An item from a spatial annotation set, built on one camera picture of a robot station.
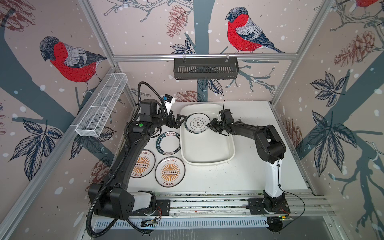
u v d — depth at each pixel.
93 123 0.71
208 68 1.06
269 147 0.56
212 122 0.93
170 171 0.86
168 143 1.00
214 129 0.93
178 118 0.67
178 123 0.67
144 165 0.88
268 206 0.66
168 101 0.65
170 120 0.66
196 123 1.07
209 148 0.97
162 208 0.73
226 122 0.82
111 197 0.38
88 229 0.34
